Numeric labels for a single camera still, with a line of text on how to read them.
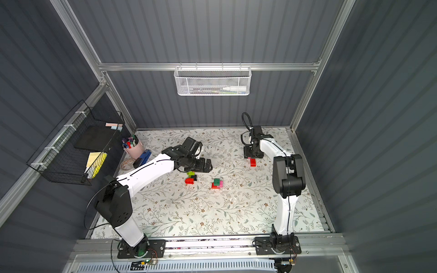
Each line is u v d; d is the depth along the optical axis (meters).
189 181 0.94
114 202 0.45
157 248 0.74
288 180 0.54
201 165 0.77
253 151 0.86
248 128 0.94
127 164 1.02
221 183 0.90
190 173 0.96
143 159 1.03
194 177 0.94
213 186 0.92
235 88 0.92
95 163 0.62
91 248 0.75
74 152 0.72
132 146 0.96
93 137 0.77
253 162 1.02
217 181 0.89
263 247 0.73
